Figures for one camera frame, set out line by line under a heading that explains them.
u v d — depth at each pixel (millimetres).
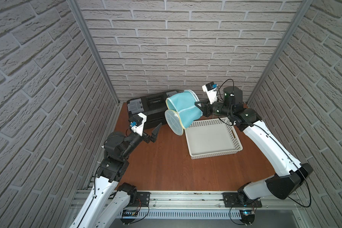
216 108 585
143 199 728
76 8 700
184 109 698
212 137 957
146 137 542
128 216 714
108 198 455
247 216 705
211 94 588
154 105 954
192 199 757
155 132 550
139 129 528
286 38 805
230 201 730
